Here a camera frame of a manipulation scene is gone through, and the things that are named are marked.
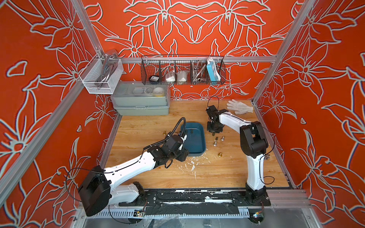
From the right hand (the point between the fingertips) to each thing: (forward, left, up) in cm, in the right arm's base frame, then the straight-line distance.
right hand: (209, 130), depth 99 cm
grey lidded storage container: (+18, +54, +13) cm, 59 cm away
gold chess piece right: (-18, -5, -1) cm, 19 cm away
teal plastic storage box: (-8, +10, -5) cm, 13 cm away
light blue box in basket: (+21, -1, +32) cm, 38 cm away
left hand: (-20, +16, +9) cm, 27 cm away
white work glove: (+23, -29, -1) cm, 37 cm away
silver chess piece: (-7, -9, -1) cm, 11 cm away
